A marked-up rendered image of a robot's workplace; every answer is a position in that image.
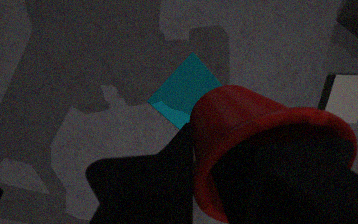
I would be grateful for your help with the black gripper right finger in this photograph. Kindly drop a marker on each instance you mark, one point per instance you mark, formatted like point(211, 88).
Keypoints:
point(240, 172)

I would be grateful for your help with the red cup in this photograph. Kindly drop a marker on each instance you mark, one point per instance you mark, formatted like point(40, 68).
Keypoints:
point(227, 115)

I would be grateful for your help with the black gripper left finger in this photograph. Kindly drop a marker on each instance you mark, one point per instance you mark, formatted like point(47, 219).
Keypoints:
point(168, 172)

